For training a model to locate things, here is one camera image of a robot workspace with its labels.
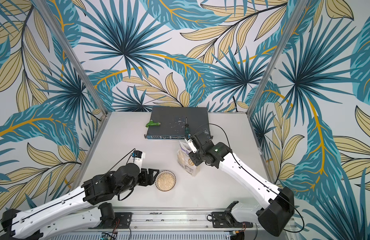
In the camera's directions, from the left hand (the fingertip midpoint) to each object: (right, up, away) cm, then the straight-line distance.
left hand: (152, 174), depth 71 cm
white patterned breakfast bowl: (+5, -7, +11) cm, 14 cm away
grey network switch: (+6, +27, +40) cm, 49 cm away
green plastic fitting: (-8, +25, +35) cm, 44 cm away
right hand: (+17, +7, +5) cm, 19 cm away
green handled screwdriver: (+17, +20, +30) cm, 40 cm away
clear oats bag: (+15, +4, +10) cm, 19 cm away
